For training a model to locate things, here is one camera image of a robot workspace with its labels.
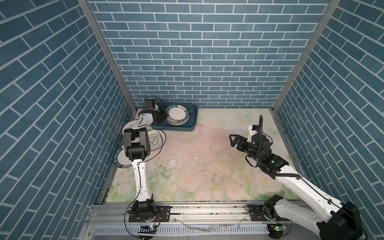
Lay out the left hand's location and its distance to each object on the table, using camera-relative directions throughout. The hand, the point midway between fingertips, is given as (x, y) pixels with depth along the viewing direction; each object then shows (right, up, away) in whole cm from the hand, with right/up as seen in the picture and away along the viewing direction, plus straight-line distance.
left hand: (169, 113), depth 106 cm
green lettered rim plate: (+5, -1, +7) cm, 8 cm away
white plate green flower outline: (-8, -18, -3) cm, 20 cm away
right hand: (+40, -14, -27) cm, 50 cm away
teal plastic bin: (+16, +4, +11) cm, 20 cm away
